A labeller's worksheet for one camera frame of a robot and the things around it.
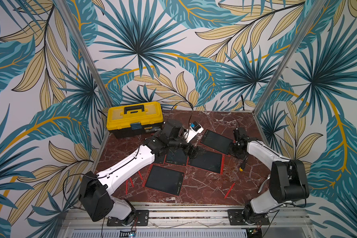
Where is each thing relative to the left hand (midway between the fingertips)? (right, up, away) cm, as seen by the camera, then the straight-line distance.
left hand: (199, 146), depth 70 cm
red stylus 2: (+19, -26, +13) cm, 35 cm away
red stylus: (+16, -18, +19) cm, 31 cm away
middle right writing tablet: (+9, -13, +24) cm, 29 cm away
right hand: (+23, -7, +22) cm, 33 cm away
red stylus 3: (-39, -25, +13) cm, 48 cm away
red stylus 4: (-37, -23, +14) cm, 45 cm away
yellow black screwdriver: (+28, -16, +19) cm, 37 cm away
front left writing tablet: (-18, -22, +16) cm, 32 cm away
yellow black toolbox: (-40, +13, +22) cm, 47 cm away
